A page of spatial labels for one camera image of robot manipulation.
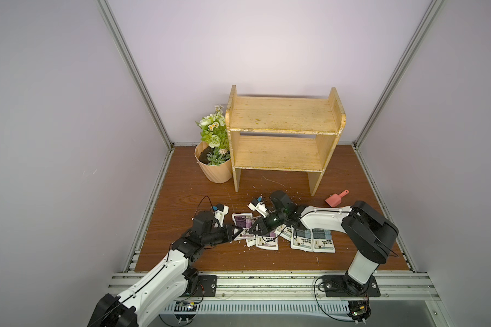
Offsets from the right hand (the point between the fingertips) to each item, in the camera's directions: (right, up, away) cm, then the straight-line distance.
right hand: (247, 227), depth 80 cm
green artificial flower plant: (-14, +39, +5) cm, 42 cm away
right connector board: (+40, -27, -10) cm, 49 cm away
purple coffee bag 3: (+9, -8, +3) cm, 13 cm away
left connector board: (-22, -26, -9) cm, 35 cm away
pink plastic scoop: (+42, +8, +15) cm, 45 cm away
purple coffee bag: (-2, +2, +3) cm, 4 cm away
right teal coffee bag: (+31, -7, +3) cm, 32 cm away
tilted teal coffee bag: (+16, -4, +5) cm, 17 cm away
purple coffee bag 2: (+1, -7, +3) cm, 8 cm away
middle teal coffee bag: (+23, -6, +3) cm, 24 cm away
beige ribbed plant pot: (-16, +21, +14) cm, 30 cm away
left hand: (-1, -1, -2) cm, 2 cm away
